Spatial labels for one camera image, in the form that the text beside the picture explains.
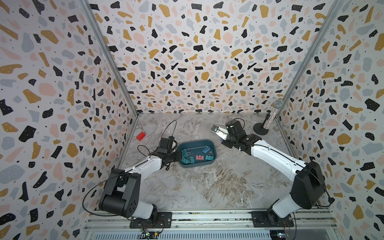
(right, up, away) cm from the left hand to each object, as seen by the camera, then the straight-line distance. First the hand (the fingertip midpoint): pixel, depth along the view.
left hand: (182, 154), depth 92 cm
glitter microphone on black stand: (+57, +15, +18) cm, 61 cm away
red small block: (-31, +10, +14) cm, 35 cm away
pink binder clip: (+11, -3, +3) cm, 12 cm away
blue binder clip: (+14, +1, +8) cm, 16 cm away
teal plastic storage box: (+9, -1, +8) cm, 13 cm away
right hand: (+25, +13, -6) cm, 29 cm away
